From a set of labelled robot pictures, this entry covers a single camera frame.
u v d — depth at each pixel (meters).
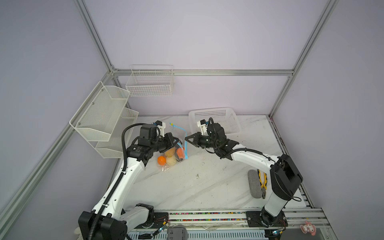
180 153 0.75
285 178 0.46
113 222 0.37
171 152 0.85
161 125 0.70
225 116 1.15
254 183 0.83
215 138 0.63
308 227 0.70
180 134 0.82
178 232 0.70
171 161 0.89
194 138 0.74
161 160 0.90
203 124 0.76
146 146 0.55
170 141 0.65
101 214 0.38
